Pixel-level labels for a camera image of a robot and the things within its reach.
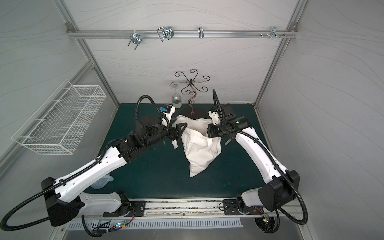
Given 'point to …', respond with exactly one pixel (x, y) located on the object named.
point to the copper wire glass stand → (192, 85)
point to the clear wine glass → (176, 100)
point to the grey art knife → (228, 141)
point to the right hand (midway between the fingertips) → (209, 130)
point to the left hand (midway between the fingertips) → (182, 122)
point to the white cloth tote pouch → (200, 150)
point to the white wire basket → (59, 126)
